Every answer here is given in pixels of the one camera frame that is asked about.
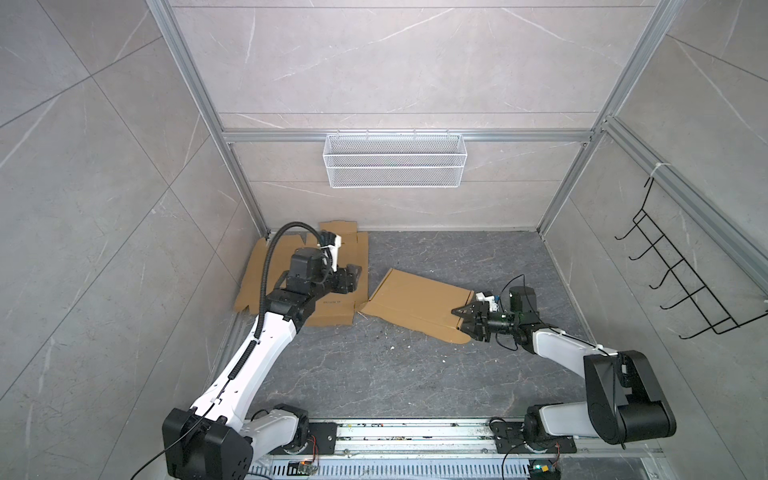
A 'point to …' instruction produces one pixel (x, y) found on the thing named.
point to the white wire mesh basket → (395, 161)
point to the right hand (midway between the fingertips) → (454, 316)
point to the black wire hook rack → (719, 317)
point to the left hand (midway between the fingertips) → (350, 261)
